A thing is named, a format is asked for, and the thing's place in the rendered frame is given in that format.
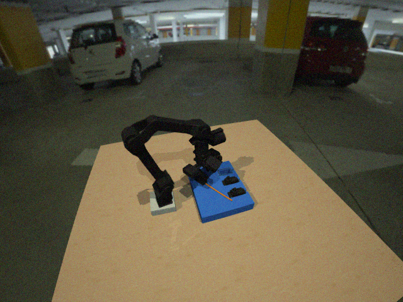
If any black micro servo with orange cable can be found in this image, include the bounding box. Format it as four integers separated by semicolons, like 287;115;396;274
195;169;232;201

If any blue flat plate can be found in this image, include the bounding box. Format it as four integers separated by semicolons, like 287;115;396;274
188;161;255;224

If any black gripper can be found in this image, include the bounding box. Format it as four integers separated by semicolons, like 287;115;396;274
183;148;220;180

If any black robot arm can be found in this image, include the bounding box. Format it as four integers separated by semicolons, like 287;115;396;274
121;115;226;208

